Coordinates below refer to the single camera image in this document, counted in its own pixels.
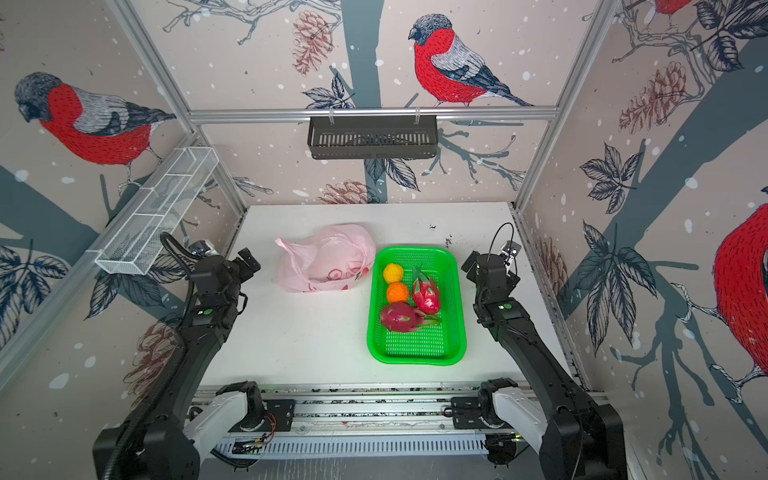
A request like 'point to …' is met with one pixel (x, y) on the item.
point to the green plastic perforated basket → (442, 344)
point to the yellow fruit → (393, 272)
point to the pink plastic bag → (335, 259)
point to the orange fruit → (397, 292)
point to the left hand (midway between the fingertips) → (230, 255)
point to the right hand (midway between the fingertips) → (486, 262)
